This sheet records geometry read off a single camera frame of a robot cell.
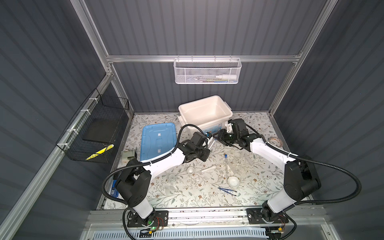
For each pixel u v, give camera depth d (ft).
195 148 2.15
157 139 3.45
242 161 3.07
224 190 2.70
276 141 3.36
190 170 2.92
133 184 1.44
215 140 2.73
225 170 2.95
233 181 2.76
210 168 2.98
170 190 2.72
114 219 2.48
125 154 3.09
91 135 2.28
